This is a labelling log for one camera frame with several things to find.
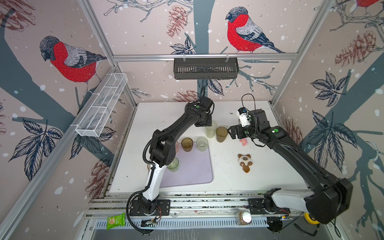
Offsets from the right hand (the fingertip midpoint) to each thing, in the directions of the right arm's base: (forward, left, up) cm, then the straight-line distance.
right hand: (233, 129), depth 79 cm
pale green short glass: (+2, +17, -19) cm, 26 cm away
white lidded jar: (-38, -2, -11) cm, 40 cm away
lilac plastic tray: (-13, +21, -22) cm, 33 cm away
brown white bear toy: (-10, -9, -19) cm, 23 cm away
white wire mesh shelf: (+7, +72, +12) cm, 74 cm away
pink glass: (-12, +30, 0) cm, 32 cm away
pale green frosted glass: (+7, +12, -12) cm, 18 cm away
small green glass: (-16, +33, -16) cm, 40 cm away
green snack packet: (-42, +57, -18) cm, 73 cm away
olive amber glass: (+1, +27, -17) cm, 32 cm away
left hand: (+9, +14, -7) cm, 18 cm away
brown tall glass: (+5, +5, -11) cm, 13 cm away
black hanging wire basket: (+46, +16, +9) cm, 50 cm away
